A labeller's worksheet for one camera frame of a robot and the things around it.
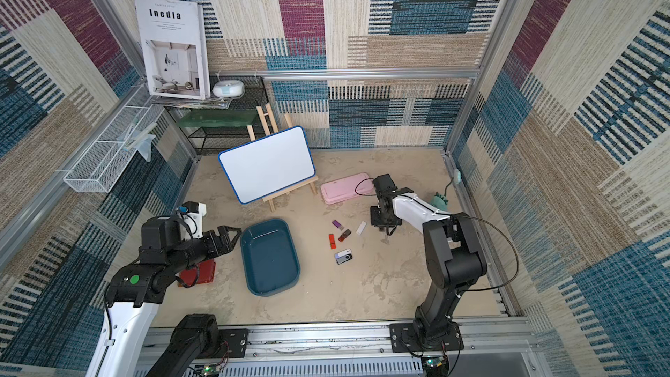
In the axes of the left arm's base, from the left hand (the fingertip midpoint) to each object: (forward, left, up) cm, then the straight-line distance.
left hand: (229, 232), depth 72 cm
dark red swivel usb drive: (+10, -32, -21) cm, 39 cm away
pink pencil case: (+30, -33, -19) cm, 49 cm away
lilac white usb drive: (+3, -31, -21) cm, 38 cm away
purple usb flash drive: (+14, -29, -21) cm, 39 cm away
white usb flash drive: (+13, -38, -21) cm, 45 cm away
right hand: (+15, -45, -19) cm, 51 cm away
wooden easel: (+36, -7, +10) cm, 38 cm away
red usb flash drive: (+8, -27, -22) cm, 36 cm away
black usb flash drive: (+8, -46, -22) cm, 52 cm away
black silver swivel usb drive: (+2, -31, -21) cm, 38 cm away
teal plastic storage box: (+2, -7, -19) cm, 20 cm away
